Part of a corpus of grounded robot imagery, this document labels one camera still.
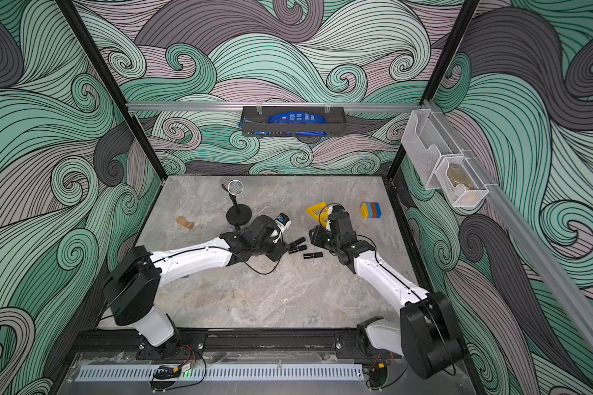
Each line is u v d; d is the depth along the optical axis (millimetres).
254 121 929
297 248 941
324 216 1055
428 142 777
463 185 626
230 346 744
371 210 1043
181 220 1035
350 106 949
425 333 402
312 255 923
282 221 756
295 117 925
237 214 1037
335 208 772
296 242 952
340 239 646
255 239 649
